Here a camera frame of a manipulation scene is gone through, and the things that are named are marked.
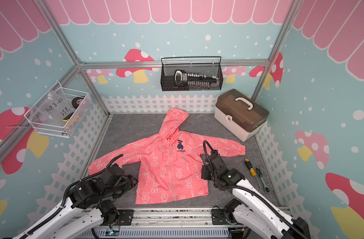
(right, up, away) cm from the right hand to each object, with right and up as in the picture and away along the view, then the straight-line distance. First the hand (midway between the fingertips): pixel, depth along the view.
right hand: (205, 170), depth 81 cm
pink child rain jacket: (-21, -1, +11) cm, 24 cm away
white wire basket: (-69, +22, -15) cm, 74 cm away
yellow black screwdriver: (+29, 0, +11) cm, 30 cm away
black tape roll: (-70, +37, -1) cm, 79 cm away
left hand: (-36, -6, -7) cm, 37 cm away
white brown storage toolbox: (+25, +31, +11) cm, 41 cm away
